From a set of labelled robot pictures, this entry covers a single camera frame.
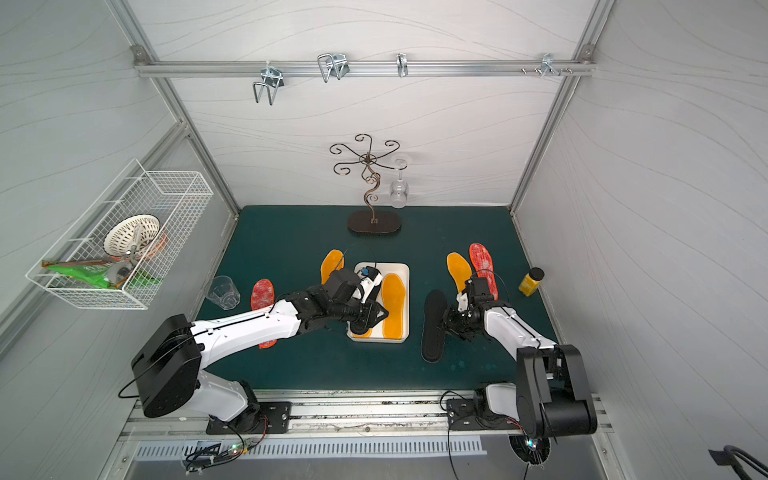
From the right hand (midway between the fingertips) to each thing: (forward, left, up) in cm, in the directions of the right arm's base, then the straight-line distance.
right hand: (443, 324), depth 89 cm
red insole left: (+7, +58, +1) cm, 58 cm away
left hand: (-3, +17, +12) cm, 21 cm away
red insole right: (+21, -15, 0) cm, 26 cm away
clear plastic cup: (+6, +71, +2) cm, 71 cm away
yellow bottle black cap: (+13, -27, +6) cm, 30 cm away
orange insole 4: (+20, -7, -1) cm, 21 cm away
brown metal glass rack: (+40, +27, +1) cm, 48 cm away
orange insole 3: (+21, +38, 0) cm, 43 cm away
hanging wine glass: (+37, +15, +22) cm, 45 cm away
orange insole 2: (-5, +24, +1) cm, 24 cm away
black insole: (-6, +19, +20) cm, 29 cm away
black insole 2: (-5, +4, +1) cm, 6 cm away
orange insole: (+8, +15, 0) cm, 17 cm away
